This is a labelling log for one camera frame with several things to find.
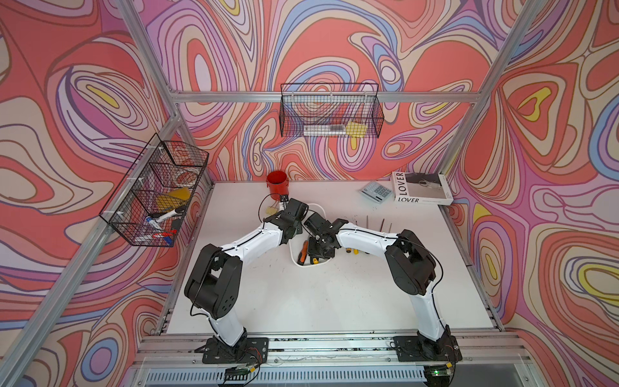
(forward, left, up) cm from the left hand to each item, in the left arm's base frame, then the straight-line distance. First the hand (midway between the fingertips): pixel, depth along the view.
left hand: (293, 223), depth 93 cm
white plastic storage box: (-8, -3, -5) cm, 10 cm away
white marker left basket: (-11, +41, +17) cm, 46 cm away
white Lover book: (+24, -59, -5) cm, 64 cm away
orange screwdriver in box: (-13, -3, -6) cm, 14 cm away
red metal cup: (+23, +8, 0) cm, 25 cm away
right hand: (-11, -8, -9) cm, 17 cm away
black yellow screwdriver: (+8, -32, -9) cm, 34 cm away
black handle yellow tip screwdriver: (+6, -42, -10) cm, 43 cm away
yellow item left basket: (-8, +33, +23) cm, 41 cm away
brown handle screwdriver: (-22, -17, +18) cm, 33 cm away
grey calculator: (+24, -38, -7) cm, 46 cm away
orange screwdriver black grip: (+6, -38, -9) cm, 40 cm away
